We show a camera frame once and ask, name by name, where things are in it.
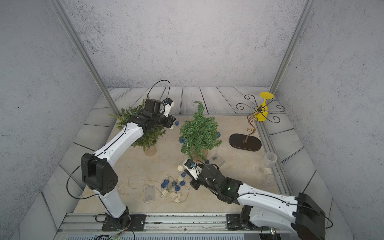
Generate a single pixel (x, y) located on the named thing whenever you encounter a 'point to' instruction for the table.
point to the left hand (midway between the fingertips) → (177, 118)
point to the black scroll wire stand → (250, 143)
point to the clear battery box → (149, 194)
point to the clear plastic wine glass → (268, 160)
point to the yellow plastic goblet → (261, 113)
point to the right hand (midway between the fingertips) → (186, 170)
